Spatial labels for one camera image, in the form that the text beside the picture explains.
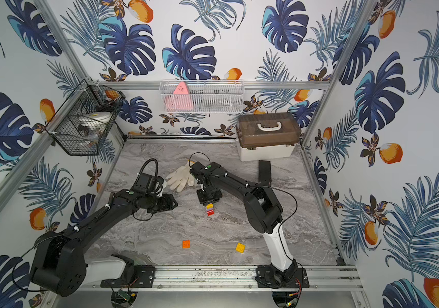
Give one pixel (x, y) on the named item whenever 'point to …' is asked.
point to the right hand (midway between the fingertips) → (208, 202)
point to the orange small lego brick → (186, 244)
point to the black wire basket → (86, 118)
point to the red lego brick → (210, 212)
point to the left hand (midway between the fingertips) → (172, 202)
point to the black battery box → (264, 174)
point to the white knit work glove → (179, 178)
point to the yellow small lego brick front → (240, 248)
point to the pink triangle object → (180, 100)
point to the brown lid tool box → (265, 136)
